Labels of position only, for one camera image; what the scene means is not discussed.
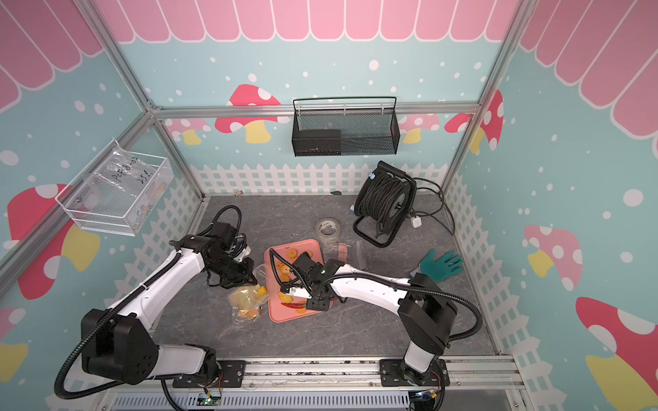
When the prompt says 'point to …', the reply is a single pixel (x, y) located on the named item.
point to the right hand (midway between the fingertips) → (317, 293)
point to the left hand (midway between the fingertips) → (255, 286)
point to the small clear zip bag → (354, 253)
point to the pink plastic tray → (278, 259)
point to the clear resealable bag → (247, 300)
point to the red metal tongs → (294, 305)
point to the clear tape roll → (327, 229)
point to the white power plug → (415, 222)
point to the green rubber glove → (445, 268)
